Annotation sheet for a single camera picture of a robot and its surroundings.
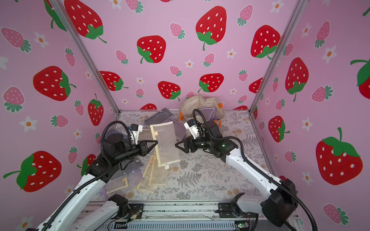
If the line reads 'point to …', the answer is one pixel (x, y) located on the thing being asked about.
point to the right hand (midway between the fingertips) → (177, 146)
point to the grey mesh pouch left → (127, 166)
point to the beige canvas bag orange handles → (189, 109)
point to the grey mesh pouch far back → (159, 117)
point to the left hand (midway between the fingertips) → (158, 142)
